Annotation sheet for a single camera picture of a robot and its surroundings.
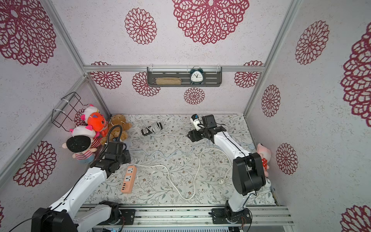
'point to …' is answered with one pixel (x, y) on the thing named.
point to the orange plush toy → (97, 121)
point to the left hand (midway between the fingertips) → (126, 155)
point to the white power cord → (170, 173)
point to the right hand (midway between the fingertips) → (193, 131)
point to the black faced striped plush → (79, 143)
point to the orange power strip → (129, 180)
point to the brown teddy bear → (117, 120)
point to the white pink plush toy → (90, 109)
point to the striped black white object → (155, 128)
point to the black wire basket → (64, 115)
